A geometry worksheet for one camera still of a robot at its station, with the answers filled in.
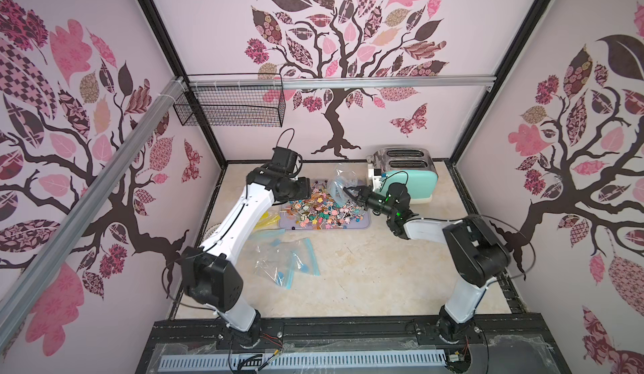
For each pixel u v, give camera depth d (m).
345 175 0.83
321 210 0.98
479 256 0.49
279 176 0.56
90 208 0.52
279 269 0.86
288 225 0.98
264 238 0.95
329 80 0.95
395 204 0.70
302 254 0.88
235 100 0.95
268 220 0.96
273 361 0.70
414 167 0.97
